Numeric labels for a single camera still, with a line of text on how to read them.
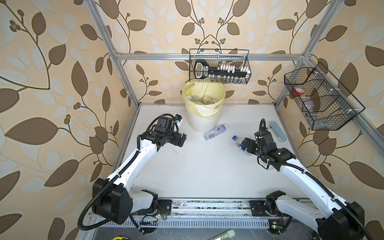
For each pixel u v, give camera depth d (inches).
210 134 38.6
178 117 28.5
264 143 23.6
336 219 14.7
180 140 28.4
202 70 33.1
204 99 39.8
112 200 15.5
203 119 35.0
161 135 22.6
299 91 31.7
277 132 39.0
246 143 29.0
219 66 31.8
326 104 28.4
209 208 29.7
